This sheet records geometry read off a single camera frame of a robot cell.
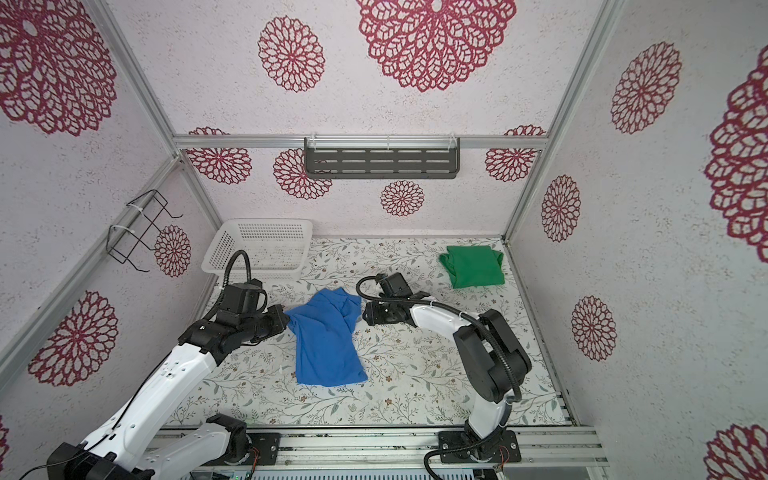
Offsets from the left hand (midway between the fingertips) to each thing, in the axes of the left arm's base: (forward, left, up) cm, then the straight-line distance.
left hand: (290, 323), depth 80 cm
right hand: (+8, -20, -9) cm, 23 cm away
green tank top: (+29, -59, -13) cm, 67 cm away
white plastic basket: (+41, +16, -15) cm, 46 cm away
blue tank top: (-5, -9, -10) cm, 14 cm away
